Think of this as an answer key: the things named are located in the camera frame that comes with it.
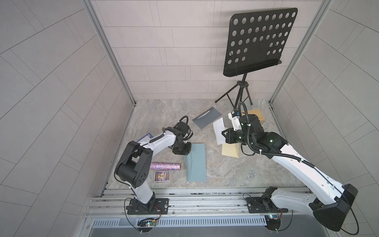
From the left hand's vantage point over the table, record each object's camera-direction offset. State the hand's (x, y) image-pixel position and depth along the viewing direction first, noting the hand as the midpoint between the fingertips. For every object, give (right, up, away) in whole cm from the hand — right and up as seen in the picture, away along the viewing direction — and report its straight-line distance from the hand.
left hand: (190, 151), depth 89 cm
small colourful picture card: (-15, -11, -10) cm, 21 cm away
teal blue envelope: (+4, -5, -6) cm, 8 cm away
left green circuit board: (-19, -27, -23) cm, 40 cm away
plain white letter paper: (+15, +17, -16) cm, 28 cm away
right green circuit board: (+40, -27, -20) cm, 52 cm away
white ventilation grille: (+15, -27, -20) cm, 37 cm away
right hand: (+16, +14, -17) cm, 27 cm away
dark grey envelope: (+11, +20, +18) cm, 29 cm away
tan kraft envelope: (+50, +24, +24) cm, 61 cm away
